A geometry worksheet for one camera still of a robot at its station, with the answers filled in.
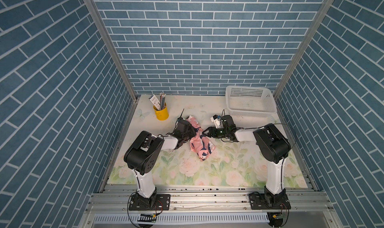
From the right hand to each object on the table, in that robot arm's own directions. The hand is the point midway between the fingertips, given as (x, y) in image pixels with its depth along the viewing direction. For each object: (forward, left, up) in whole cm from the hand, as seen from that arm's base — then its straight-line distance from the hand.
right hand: (206, 133), depth 97 cm
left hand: (+1, +5, 0) cm, 6 cm away
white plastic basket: (+35, -34, -2) cm, 49 cm away
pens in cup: (+17, +31, +14) cm, 38 cm away
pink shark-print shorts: (-10, +4, +4) cm, 12 cm away
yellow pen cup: (+10, +31, +4) cm, 32 cm away
